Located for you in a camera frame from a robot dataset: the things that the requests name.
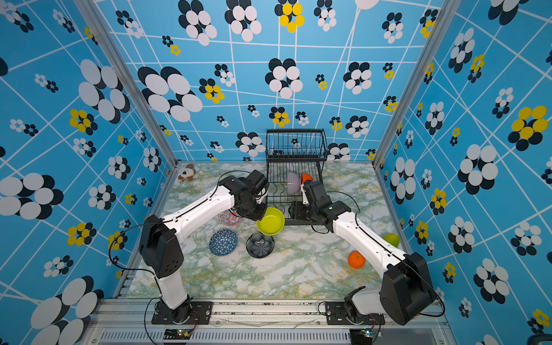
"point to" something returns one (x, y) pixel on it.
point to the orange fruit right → (356, 259)
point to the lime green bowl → (272, 223)
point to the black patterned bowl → (259, 245)
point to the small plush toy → (187, 173)
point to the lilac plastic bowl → (293, 183)
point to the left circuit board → (177, 333)
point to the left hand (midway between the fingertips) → (264, 215)
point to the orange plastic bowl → (306, 177)
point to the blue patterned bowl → (223, 242)
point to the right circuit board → (361, 336)
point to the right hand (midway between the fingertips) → (297, 209)
